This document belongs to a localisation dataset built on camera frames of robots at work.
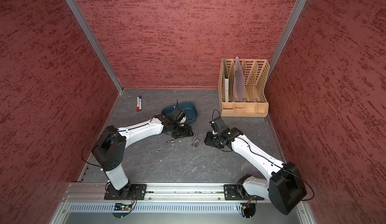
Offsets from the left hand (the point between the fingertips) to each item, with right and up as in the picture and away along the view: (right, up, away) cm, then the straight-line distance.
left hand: (188, 137), depth 86 cm
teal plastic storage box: (-1, +16, +20) cm, 26 cm away
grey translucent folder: (+33, +34, +12) cm, 49 cm away
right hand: (+10, -2, -4) cm, 12 cm away
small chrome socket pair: (+3, -5, +4) cm, 7 cm away
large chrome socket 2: (-10, -3, +5) cm, 12 cm away
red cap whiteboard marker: (-40, +17, +23) cm, 49 cm away
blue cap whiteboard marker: (-38, +21, +24) cm, 49 cm away
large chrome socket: (-14, -4, +5) cm, 15 cm away
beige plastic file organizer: (+47, +42, +17) cm, 65 cm away
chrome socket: (-19, -8, +1) cm, 21 cm away
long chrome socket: (+4, -2, +6) cm, 8 cm away
